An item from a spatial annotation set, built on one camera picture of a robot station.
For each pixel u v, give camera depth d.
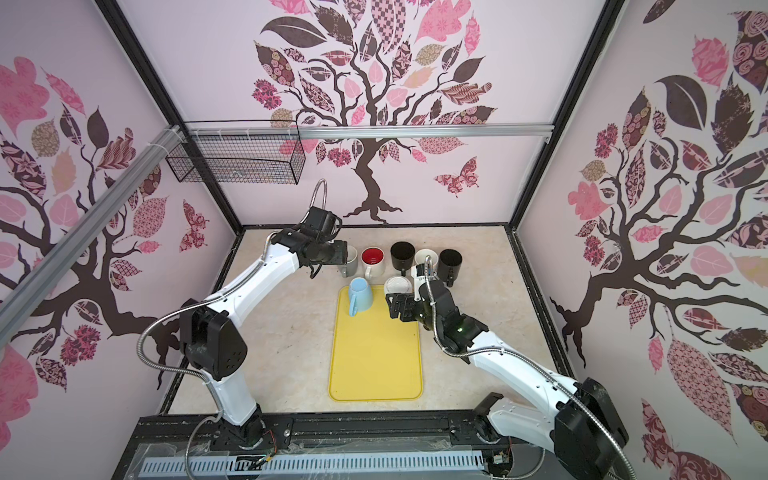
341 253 0.78
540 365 0.47
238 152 0.95
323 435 0.75
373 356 0.86
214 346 0.47
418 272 0.71
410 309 0.70
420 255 0.99
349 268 0.98
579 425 0.40
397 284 0.93
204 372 0.52
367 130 0.93
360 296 0.90
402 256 1.00
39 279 0.53
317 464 0.70
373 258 1.03
